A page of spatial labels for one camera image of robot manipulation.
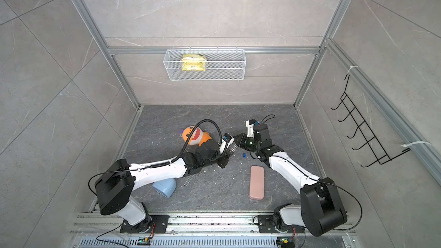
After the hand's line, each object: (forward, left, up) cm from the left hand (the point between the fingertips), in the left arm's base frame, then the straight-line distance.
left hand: (234, 150), depth 80 cm
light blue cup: (-14, +32, -7) cm, 35 cm away
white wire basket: (+50, +5, +14) cm, 52 cm away
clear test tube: (-9, +24, -15) cm, 29 cm away
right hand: (+7, -1, +1) cm, 7 cm away
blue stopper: (+5, -7, -15) cm, 17 cm away
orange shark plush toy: (+14, +19, -10) cm, 26 cm away
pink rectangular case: (-11, -11, -13) cm, 20 cm away
